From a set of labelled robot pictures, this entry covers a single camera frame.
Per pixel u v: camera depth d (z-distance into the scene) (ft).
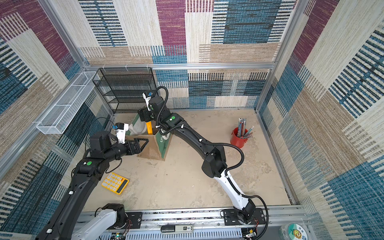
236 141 3.24
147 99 2.35
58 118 2.35
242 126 3.08
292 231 2.09
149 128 2.84
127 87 3.55
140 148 2.12
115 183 2.78
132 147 2.08
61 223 1.30
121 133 2.13
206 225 2.39
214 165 1.80
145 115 2.35
